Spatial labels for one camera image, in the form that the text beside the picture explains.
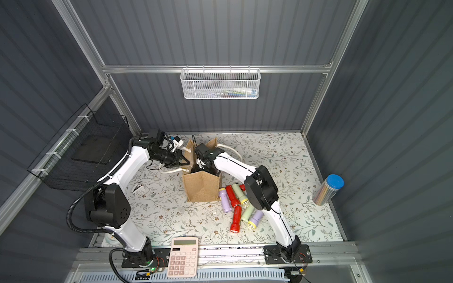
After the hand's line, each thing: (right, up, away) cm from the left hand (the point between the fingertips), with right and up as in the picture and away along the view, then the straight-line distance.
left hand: (191, 165), depth 83 cm
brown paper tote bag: (+5, -10, -1) cm, 11 cm away
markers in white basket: (+22, +37, +8) cm, 44 cm away
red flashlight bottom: (+21, -27, -4) cm, 35 cm away
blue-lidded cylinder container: (+62, -10, -6) cm, 63 cm away
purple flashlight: (+16, -17, +5) cm, 24 cm away
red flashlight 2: (+26, -13, +9) cm, 30 cm away
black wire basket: (-43, +6, -9) cm, 44 cm away
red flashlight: (+21, -18, +3) cm, 28 cm away
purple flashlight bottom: (+31, -25, -2) cm, 40 cm away
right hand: (+3, -9, +6) cm, 11 cm away
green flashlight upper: (+25, -17, +4) cm, 31 cm away
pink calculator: (-1, -38, -11) cm, 39 cm away
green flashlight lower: (+27, -22, 0) cm, 35 cm away
